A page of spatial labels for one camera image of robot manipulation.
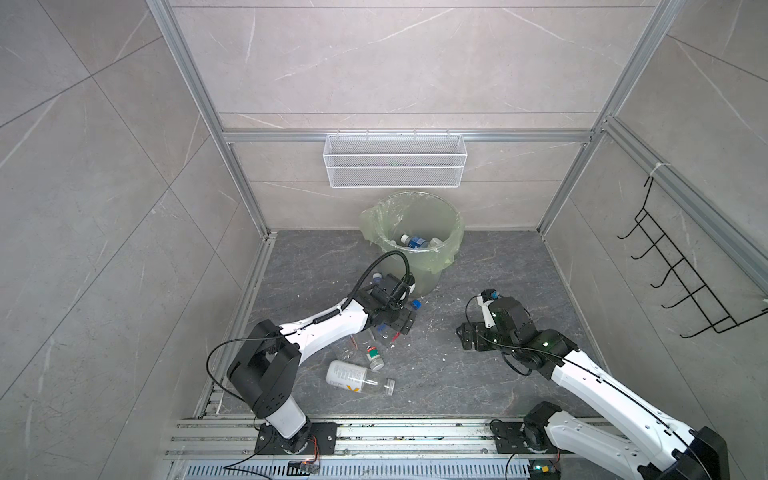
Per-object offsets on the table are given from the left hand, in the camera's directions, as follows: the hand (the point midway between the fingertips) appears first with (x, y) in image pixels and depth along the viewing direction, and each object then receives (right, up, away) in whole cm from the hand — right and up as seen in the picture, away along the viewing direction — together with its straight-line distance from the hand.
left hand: (402, 307), depth 87 cm
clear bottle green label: (+11, +20, +5) cm, 23 cm away
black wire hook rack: (+62, +3, -29) cm, 69 cm away
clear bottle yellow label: (-12, -17, -10) cm, 23 cm away
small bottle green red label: (-8, -14, -3) cm, 16 cm away
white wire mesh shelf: (-2, +48, +14) cm, 50 cm away
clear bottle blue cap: (-4, -8, -1) cm, 8 cm away
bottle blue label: (+5, +20, +14) cm, 25 cm away
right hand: (+19, -4, -6) cm, 20 cm away
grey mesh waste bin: (+7, +13, -4) cm, 15 cm away
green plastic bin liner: (+5, +29, +8) cm, 31 cm away
